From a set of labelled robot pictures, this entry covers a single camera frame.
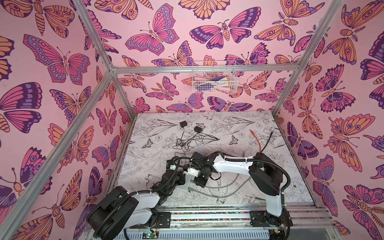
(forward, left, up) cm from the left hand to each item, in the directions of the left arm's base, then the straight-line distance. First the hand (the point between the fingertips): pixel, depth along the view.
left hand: (186, 171), depth 88 cm
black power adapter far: (+38, +4, -1) cm, 38 cm away
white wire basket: (+50, -18, +31) cm, 61 cm away
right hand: (-5, -6, -1) cm, 8 cm away
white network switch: (-9, 0, +1) cm, 9 cm away
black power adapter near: (+33, -7, -1) cm, 33 cm away
